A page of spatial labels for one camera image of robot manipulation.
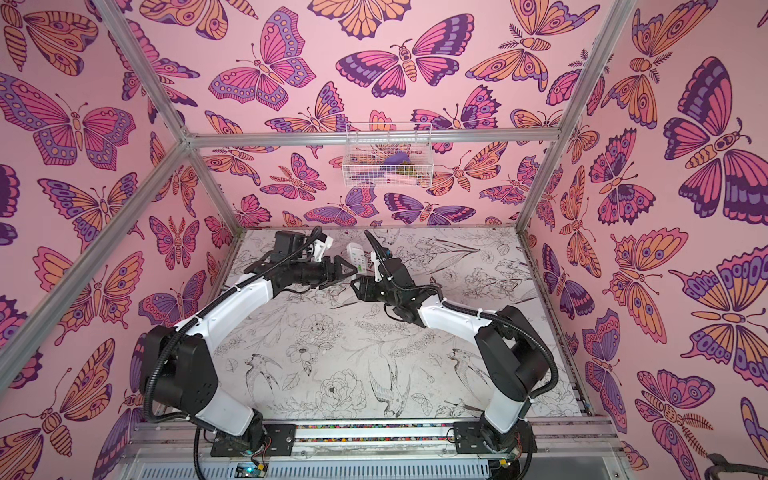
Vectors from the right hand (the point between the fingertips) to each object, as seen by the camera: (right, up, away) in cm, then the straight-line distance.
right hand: (357, 279), depth 86 cm
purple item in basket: (+12, +38, +11) cm, 41 cm away
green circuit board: (-25, -45, -13) cm, 53 cm away
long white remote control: (0, +6, +4) cm, 7 cm away
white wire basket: (+1, +38, +14) cm, 40 cm away
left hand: (-1, +3, -4) cm, 5 cm away
